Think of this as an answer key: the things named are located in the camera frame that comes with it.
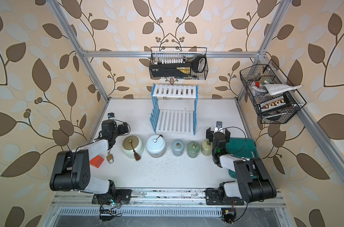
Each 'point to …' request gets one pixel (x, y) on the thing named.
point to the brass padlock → (110, 158)
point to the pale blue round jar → (156, 146)
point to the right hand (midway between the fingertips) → (218, 129)
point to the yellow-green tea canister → (207, 147)
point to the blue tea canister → (177, 147)
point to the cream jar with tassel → (132, 147)
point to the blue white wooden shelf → (173, 121)
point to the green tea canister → (193, 149)
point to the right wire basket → (253, 78)
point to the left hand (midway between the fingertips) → (120, 123)
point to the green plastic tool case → (242, 147)
